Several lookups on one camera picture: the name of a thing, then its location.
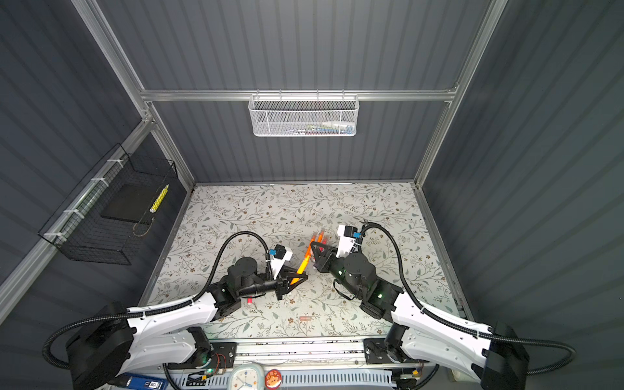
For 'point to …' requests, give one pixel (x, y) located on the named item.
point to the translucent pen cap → (305, 318)
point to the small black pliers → (365, 222)
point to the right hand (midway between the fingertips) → (313, 247)
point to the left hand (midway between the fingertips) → (307, 276)
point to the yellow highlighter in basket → (161, 196)
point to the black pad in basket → (132, 202)
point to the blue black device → (142, 382)
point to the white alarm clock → (246, 376)
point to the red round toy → (273, 379)
